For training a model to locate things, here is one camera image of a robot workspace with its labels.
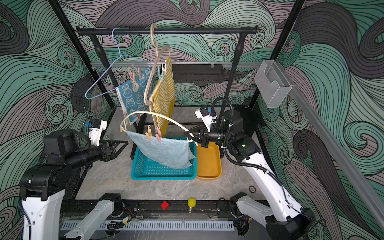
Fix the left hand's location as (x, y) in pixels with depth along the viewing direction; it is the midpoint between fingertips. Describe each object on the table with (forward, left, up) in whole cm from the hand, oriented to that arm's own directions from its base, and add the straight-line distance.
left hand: (122, 141), depth 57 cm
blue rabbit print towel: (+24, +3, -2) cm, 24 cm away
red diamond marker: (-16, -14, -35) cm, 41 cm away
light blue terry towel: (+4, -16, -18) cm, 25 cm away
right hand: (+3, -24, 0) cm, 24 cm away
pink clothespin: (+5, -13, -3) cm, 15 cm away
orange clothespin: (+6, -9, -4) cm, 11 cm away
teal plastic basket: (+3, 0, -37) cm, 37 cm away
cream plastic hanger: (+1, -27, -1) cm, 27 cm away
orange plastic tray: (+8, -39, -37) cm, 54 cm away
